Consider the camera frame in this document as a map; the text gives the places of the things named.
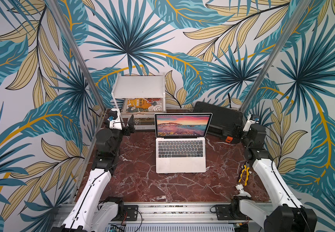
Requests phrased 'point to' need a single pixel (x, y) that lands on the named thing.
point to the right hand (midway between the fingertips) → (230, 124)
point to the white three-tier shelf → (141, 94)
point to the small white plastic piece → (242, 192)
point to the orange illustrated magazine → (143, 104)
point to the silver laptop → (180, 143)
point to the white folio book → (144, 123)
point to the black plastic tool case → (225, 123)
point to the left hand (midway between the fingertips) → (124, 116)
